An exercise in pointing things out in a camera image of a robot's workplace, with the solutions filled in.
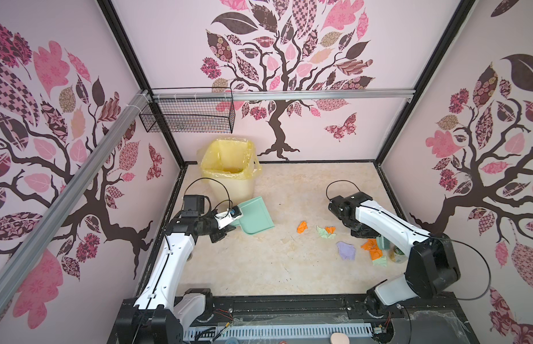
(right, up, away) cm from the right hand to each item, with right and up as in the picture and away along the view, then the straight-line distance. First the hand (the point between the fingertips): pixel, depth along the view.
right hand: (372, 233), depth 79 cm
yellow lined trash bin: (-58, +27, +21) cm, 68 cm away
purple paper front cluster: (-7, -10, +8) cm, 14 cm away
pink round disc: (-17, -31, -12) cm, 37 cm away
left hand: (-55, +3, 0) cm, 55 cm away
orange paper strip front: (-13, -2, +13) cm, 18 cm away
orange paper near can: (+3, -7, +7) cm, 10 cm away
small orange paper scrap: (-25, -1, +15) cm, 29 cm away
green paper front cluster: (-15, -3, +13) cm, 20 cm away
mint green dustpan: (-45, +5, +3) cm, 45 cm away
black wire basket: (-76, +52, +15) cm, 94 cm away
